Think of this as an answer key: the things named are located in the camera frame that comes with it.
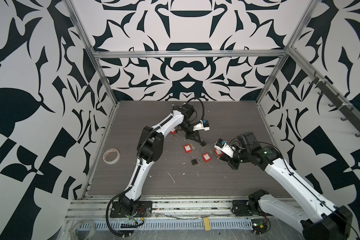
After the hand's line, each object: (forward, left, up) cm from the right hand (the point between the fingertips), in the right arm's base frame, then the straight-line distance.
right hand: (223, 155), depth 77 cm
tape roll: (+2, +62, -13) cm, 64 cm away
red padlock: (+5, +6, -14) cm, 16 cm away
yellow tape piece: (-28, +10, -13) cm, 32 cm away
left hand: (+14, +10, -6) cm, 18 cm away
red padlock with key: (+12, +18, -13) cm, 25 cm away
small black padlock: (+4, +14, -14) cm, 20 cm away
